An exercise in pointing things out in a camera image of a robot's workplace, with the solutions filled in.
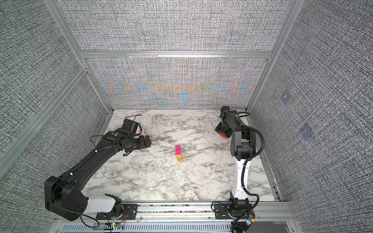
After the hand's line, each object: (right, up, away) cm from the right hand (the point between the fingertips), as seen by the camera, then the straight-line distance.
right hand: (222, 133), depth 104 cm
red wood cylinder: (-2, -1, -9) cm, 9 cm away
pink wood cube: (-31, -9, -14) cm, 35 cm away
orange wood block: (-30, -16, -12) cm, 36 cm away
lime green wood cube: (-31, -12, -17) cm, 37 cm away
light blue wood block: (-31, -14, -12) cm, 36 cm away
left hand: (-50, -5, -22) cm, 55 cm away
